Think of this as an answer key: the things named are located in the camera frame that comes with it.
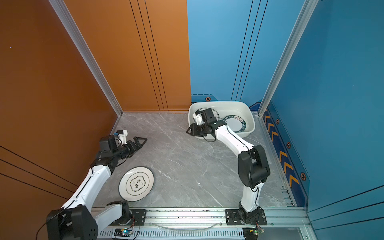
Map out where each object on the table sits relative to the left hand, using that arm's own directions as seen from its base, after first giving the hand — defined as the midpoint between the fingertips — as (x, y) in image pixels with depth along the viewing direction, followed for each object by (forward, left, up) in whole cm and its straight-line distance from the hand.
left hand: (143, 141), depth 82 cm
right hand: (+8, -24, 0) cm, 26 cm away
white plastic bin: (+40, -52, -11) cm, 66 cm away
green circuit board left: (-40, +5, -19) cm, 44 cm away
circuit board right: (-40, -56, -17) cm, 71 cm away
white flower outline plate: (-18, +4, -16) cm, 24 cm away
